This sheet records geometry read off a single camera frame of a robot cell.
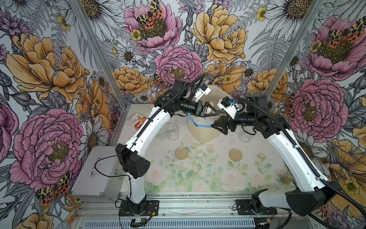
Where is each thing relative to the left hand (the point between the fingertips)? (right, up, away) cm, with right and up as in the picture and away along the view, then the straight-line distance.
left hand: (212, 117), depth 65 cm
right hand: (+3, -1, +3) cm, 4 cm away
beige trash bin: (-2, -9, +18) cm, 21 cm away
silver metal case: (-52, -29, +4) cm, 60 cm away
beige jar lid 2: (-15, -22, +27) cm, 38 cm away
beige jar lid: (+20, -24, +28) cm, 42 cm away
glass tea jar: (-22, -8, +37) cm, 43 cm away
